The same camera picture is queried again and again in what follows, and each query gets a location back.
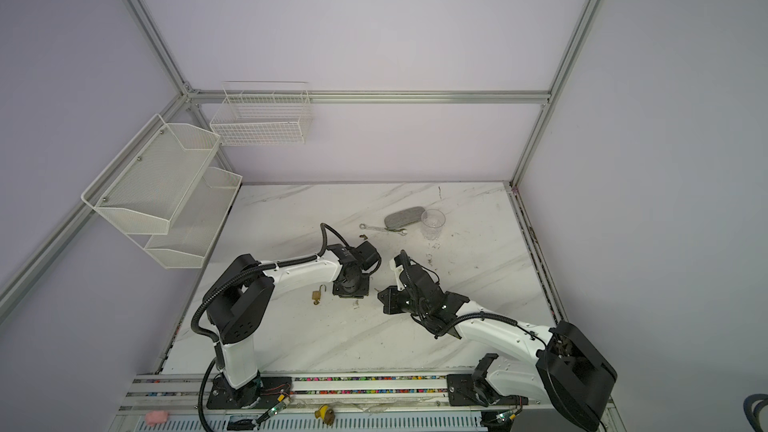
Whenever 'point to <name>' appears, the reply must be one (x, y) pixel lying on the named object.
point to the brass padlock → (316, 294)
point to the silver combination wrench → (401, 232)
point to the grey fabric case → (405, 217)
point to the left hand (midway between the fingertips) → (356, 294)
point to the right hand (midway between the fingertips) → (376, 296)
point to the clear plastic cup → (432, 221)
